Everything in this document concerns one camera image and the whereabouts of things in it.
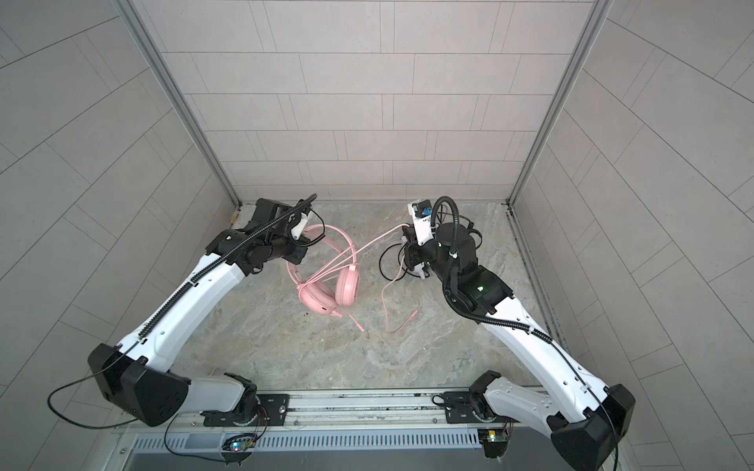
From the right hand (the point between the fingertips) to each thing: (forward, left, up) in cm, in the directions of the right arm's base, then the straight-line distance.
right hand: (404, 227), depth 68 cm
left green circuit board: (-37, +40, -28) cm, 61 cm away
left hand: (+5, +25, -7) cm, 26 cm away
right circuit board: (-39, -18, -34) cm, 54 cm away
